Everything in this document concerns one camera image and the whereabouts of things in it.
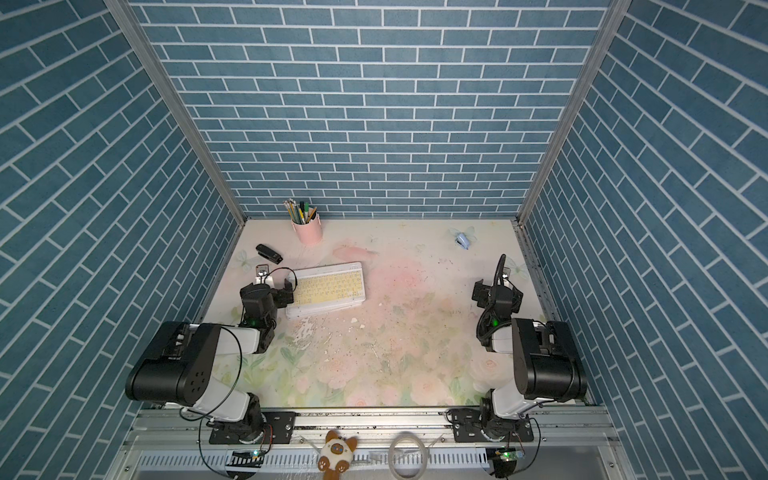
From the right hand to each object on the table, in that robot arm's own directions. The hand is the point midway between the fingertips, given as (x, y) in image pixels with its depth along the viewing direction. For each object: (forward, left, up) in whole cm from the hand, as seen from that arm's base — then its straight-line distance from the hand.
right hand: (501, 284), depth 94 cm
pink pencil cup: (+17, +67, 0) cm, 69 cm away
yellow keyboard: (-4, +56, -3) cm, 56 cm away
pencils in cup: (+21, +70, +6) cm, 73 cm away
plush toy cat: (-48, +43, -4) cm, 64 cm away
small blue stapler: (+22, +10, -4) cm, 24 cm away
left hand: (-5, +71, +1) cm, 71 cm away
